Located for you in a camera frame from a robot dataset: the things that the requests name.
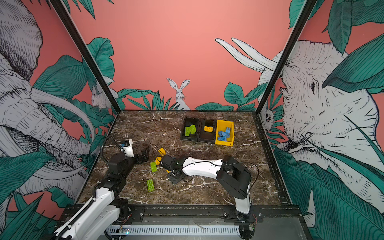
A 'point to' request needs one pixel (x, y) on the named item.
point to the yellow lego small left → (158, 160)
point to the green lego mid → (153, 166)
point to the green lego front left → (150, 185)
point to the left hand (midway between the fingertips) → (141, 145)
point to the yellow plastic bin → (221, 126)
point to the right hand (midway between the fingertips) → (174, 177)
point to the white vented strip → (143, 230)
